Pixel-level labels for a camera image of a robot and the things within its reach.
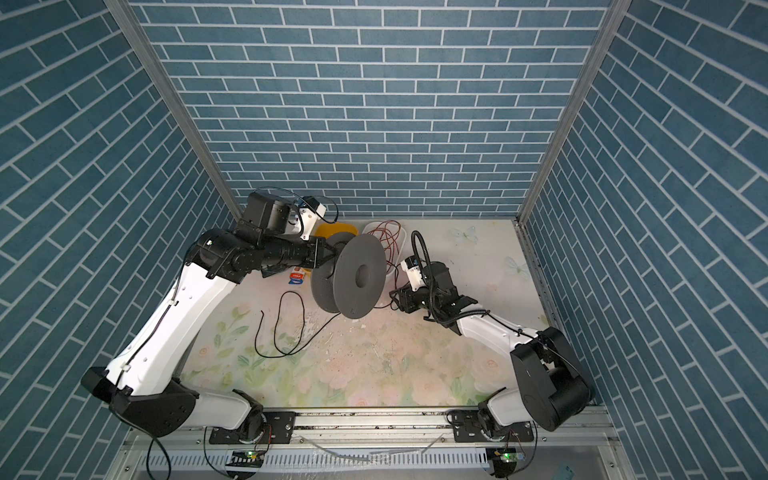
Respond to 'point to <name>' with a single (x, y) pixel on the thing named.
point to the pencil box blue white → (296, 276)
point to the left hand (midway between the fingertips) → (337, 251)
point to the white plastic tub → (401, 239)
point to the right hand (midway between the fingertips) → (395, 288)
